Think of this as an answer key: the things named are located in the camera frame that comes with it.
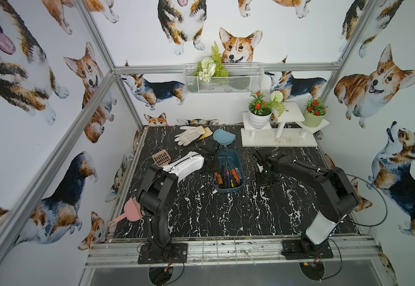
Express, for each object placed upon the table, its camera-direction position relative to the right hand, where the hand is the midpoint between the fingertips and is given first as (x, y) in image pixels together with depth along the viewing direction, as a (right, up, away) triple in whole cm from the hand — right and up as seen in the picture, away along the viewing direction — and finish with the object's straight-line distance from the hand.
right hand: (261, 181), depth 91 cm
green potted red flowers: (+28, +35, +2) cm, 45 cm away
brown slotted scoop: (-56, +10, +15) cm, 59 cm away
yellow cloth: (-29, +26, +27) cm, 47 cm away
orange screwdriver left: (-21, 0, 0) cm, 21 cm away
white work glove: (-41, +24, +23) cm, 53 cm away
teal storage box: (-13, +9, +12) cm, 20 cm away
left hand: (-24, +8, +4) cm, 25 cm away
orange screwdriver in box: (-14, +4, +6) cm, 16 cm away
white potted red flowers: (-1, +36, -3) cm, 36 cm away
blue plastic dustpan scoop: (-19, +23, +26) cm, 40 cm away
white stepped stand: (+22, +28, +27) cm, 44 cm away
